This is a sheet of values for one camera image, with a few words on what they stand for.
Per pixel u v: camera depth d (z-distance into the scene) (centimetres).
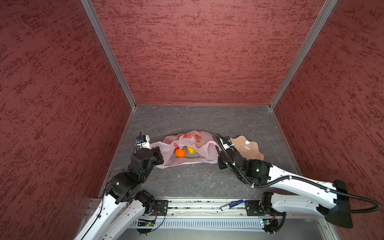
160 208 74
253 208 74
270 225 71
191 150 88
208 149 76
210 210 74
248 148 94
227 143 62
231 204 74
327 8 72
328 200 41
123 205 45
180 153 88
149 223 71
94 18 75
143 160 49
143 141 59
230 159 50
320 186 43
